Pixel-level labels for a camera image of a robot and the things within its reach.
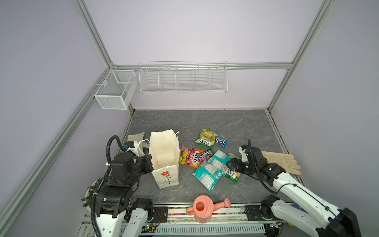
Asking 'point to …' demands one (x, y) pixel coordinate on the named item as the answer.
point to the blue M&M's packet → (223, 142)
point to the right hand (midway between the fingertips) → (232, 165)
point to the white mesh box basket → (116, 91)
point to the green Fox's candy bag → (207, 138)
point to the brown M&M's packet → (205, 154)
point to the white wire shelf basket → (183, 76)
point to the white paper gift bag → (164, 158)
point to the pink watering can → (204, 208)
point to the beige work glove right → (286, 161)
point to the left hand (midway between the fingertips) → (151, 158)
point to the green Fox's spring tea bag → (233, 176)
